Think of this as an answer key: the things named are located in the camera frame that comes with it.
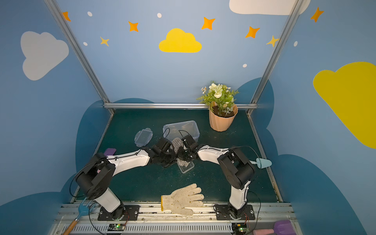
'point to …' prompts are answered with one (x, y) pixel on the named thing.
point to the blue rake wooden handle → (83, 210)
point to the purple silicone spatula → (109, 151)
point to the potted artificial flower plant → (219, 99)
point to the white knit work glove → (179, 200)
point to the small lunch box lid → (143, 137)
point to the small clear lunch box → (185, 169)
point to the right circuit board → (240, 228)
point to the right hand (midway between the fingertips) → (177, 154)
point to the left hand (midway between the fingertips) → (183, 160)
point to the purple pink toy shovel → (281, 227)
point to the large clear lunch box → (179, 129)
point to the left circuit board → (116, 226)
